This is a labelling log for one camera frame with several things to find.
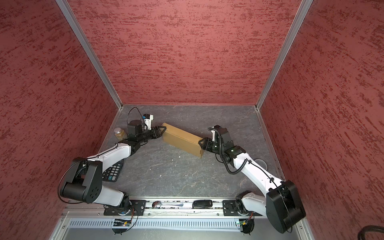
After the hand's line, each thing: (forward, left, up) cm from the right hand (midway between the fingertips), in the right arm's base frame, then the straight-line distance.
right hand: (200, 146), depth 82 cm
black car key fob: (-26, 0, -14) cm, 30 cm away
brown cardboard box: (+4, +10, +2) cm, 11 cm away
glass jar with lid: (+13, +51, -5) cm, 53 cm away
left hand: (+12, +22, 0) cm, 25 cm away
